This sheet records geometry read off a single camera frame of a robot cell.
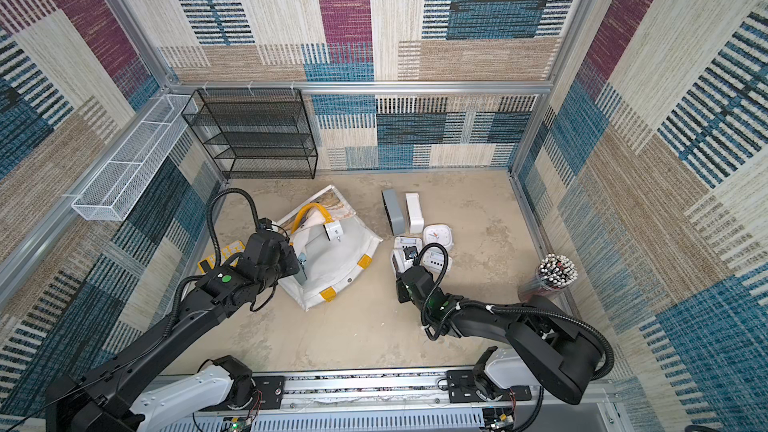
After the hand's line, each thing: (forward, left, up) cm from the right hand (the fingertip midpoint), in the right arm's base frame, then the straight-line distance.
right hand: (408, 276), depth 90 cm
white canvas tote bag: (+13, +23, -1) cm, 26 cm away
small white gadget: (+11, +2, 0) cm, 11 cm away
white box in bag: (+2, +3, +5) cm, 6 cm away
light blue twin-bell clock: (-2, +31, +3) cm, 31 cm away
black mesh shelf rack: (+50, +54, +15) cm, 75 cm away
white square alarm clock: (+15, -11, 0) cm, 18 cm away
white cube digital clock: (+22, -3, +3) cm, 23 cm away
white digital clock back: (+5, -8, 0) cm, 10 cm away
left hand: (0, +30, +13) cm, 33 cm away
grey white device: (+19, +4, +7) cm, 21 cm away
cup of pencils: (-7, -35, +14) cm, 38 cm away
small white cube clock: (+14, +23, +4) cm, 27 cm away
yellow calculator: (+10, +57, -1) cm, 58 cm away
